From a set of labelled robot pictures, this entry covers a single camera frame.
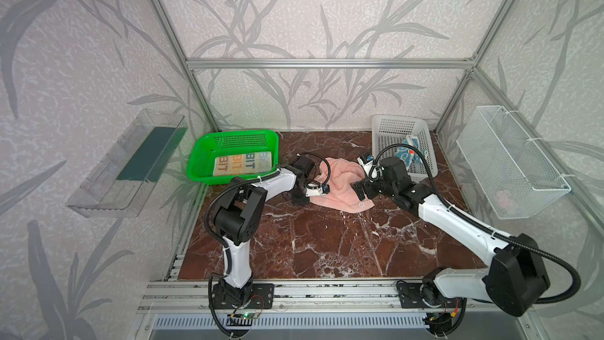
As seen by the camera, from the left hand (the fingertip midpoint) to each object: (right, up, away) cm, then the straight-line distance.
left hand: (305, 187), depth 98 cm
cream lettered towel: (-29, +10, +8) cm, 31 cm away
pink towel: (+14, +6, -2) cm, 15 cm away
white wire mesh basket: (+58, +8, -36) cm, 69 cm away
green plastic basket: (-48, +17, +11) cm, 52 cm away
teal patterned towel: (+46, +14, +7) cm, 49 cm away
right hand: (+22, +9, -13) cm, 27 cm away
